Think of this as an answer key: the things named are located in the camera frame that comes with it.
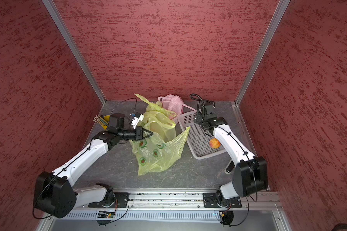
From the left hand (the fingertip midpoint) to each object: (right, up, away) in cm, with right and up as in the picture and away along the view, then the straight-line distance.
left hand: (151, 136), depth 75 cm
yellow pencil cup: (-35, +8, +15) cm, 39 cm away
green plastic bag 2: (+1, -11, +4) cm, 12 cm away
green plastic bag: (+4, +9, +1) cm, 10 cm away
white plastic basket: (+28, -7, +22) cm, 36 cm away
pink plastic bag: (+12, +19, +23) cm, 32 cm away
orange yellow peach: (+38, -6, +14) cm, 41 cm away
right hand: (+29, +8, +11) cm, 32 cm away
